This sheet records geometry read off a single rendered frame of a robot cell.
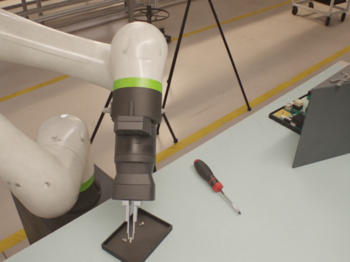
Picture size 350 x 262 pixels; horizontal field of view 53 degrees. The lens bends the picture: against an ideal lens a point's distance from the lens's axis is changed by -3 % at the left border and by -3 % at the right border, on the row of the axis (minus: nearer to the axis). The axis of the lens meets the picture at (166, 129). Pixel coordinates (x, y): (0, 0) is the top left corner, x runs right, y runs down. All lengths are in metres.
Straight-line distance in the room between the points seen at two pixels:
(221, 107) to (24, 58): 2.33
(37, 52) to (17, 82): 2.84
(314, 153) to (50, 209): 0.60
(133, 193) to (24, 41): 0.39
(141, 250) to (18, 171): 0.29
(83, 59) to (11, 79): 2.94
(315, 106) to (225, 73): 2.78
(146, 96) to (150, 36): 0.11
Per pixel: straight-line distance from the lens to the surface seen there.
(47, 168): 0.77
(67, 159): 0.83
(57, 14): 4.29
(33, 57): 0.80
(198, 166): 0.80
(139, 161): 0.62
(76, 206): 1.02
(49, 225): 1.02
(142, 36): 0.66
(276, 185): 0.82
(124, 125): 0.58
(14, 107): 3.22
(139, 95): 0.63
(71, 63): 0.79
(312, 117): 0.81
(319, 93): 0.78
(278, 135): 0.97
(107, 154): 2.49
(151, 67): 0.66
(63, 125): 0.91
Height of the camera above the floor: 1.55
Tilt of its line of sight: 35 degrees down
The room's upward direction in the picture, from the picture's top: straight up
